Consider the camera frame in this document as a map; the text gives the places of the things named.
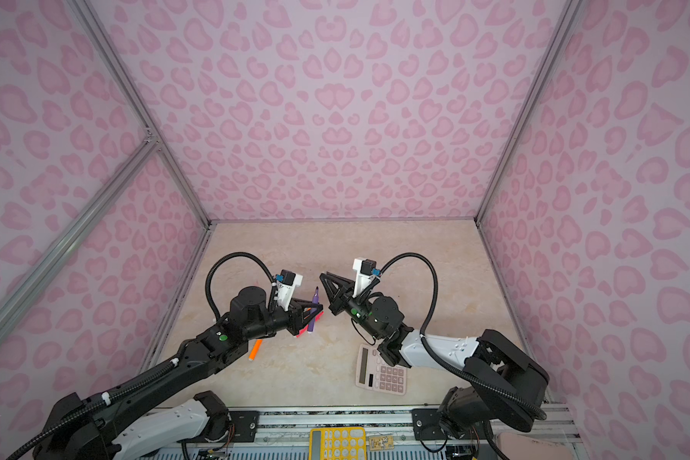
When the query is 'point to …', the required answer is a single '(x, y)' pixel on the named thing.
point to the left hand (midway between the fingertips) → (322, 303)
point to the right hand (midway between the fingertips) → (322, 276)
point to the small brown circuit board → (379, 443)
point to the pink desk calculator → (373, 372)
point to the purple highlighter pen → (313, 310)
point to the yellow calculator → (341, 443)
